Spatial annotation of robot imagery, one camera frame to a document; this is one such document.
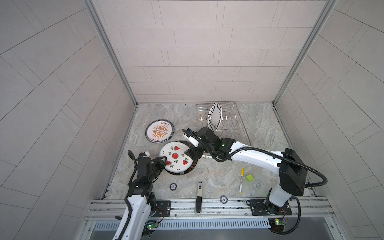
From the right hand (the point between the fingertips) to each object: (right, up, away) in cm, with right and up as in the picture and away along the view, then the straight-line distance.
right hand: (188, 148), depth 78 cm
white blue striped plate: (+16, +16, +22) cm, 32 cm away
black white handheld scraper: (+6, -23, -7) cm, 25 cm away
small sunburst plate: (-20, +7, +19) cm, 28 cm away
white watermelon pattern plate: (-6, -9, +6) cm, 12 cm away
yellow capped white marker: (+30, -16, +4) cm, 34 cm away
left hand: (-10, -6, +6) cm, 13 cm away
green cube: (+33, -16, +1) cm, 37 cm away
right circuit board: (+42, -33, -10) cm, 54 cm away
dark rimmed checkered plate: (+4, -9, +7) cm, 12 cm away
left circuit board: (-16, -31, -13) cm, 37 cm away
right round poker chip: (+18, -25, -4) cm, 31 cm away
